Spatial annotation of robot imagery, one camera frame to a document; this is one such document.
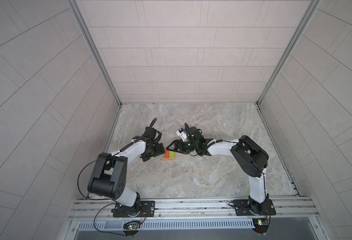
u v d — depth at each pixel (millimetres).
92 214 696
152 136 738
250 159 501
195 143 727
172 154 866
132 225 642
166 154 862
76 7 713
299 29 788
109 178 430
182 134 842
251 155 526
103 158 441
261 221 690
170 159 867
